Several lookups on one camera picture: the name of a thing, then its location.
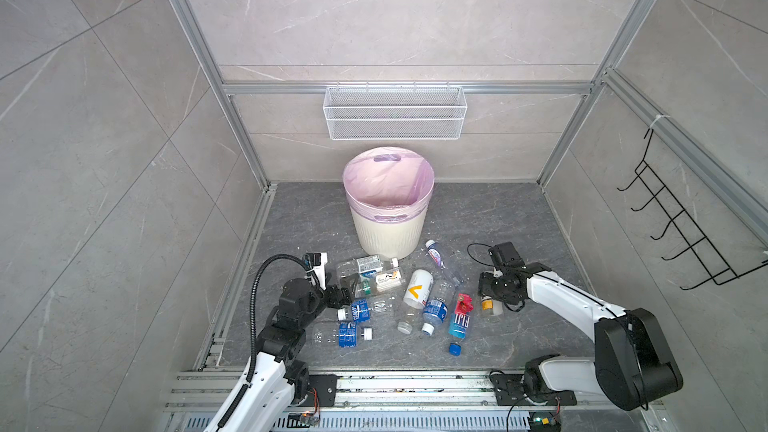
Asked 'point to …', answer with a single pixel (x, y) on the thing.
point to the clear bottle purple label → (436, 254)
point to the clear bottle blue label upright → (436, 309)
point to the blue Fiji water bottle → (459, 324)
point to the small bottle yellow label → (491, 306)
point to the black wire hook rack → (662, 199)
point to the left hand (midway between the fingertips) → (343, 269)
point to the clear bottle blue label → (361, 310)
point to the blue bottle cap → (455, 349)
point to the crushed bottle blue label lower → (346, 335)
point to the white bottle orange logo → (419, 288)
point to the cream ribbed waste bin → (387, 241)
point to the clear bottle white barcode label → (360, 265)
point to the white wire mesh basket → (355, 113)
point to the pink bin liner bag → (388, 185)
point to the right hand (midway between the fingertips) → (487, 286)
